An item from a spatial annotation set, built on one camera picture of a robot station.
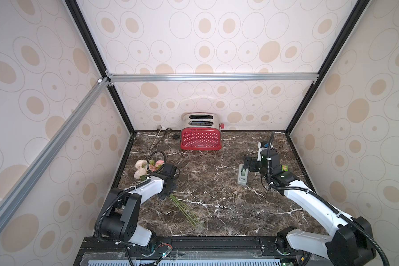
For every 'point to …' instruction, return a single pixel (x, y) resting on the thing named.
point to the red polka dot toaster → (201, 131)
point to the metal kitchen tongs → (168, 131)
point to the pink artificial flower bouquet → (143, 168)
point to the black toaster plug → (176, 136)
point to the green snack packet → (285, 168)
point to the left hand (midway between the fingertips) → (175, 187)
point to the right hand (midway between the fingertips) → (259, 157)
